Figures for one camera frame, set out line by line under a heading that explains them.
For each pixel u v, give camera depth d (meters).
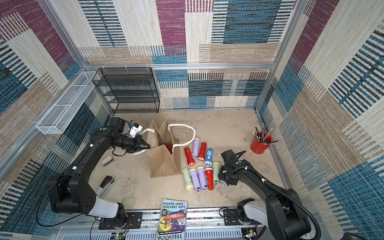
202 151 0.94
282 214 0.41
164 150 0.77
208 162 0.89
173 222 0.71
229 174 0.61
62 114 0.73
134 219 0.73
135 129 0.77
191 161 0.89
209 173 0.85
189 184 0.81
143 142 0.77
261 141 0.85
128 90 1.09
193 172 0.85
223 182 0.82
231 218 0.73
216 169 0.87
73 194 0.41
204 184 0.81
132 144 0.71
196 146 0.97
